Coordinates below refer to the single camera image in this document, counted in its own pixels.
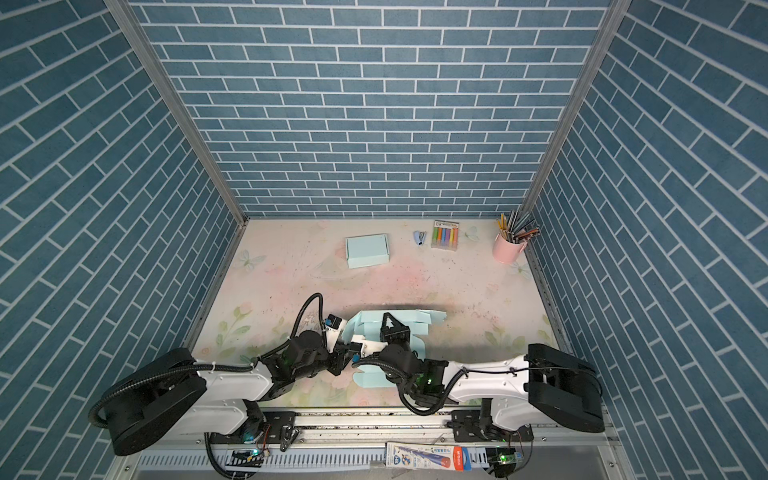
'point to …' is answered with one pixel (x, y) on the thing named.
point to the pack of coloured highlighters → (445, 235)
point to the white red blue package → (428, 456)
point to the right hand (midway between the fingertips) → (389, 310)
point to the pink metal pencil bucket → (506, 252)
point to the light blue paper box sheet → (367, 250)
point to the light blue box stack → (369, 324)
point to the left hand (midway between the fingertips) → (356, 351)
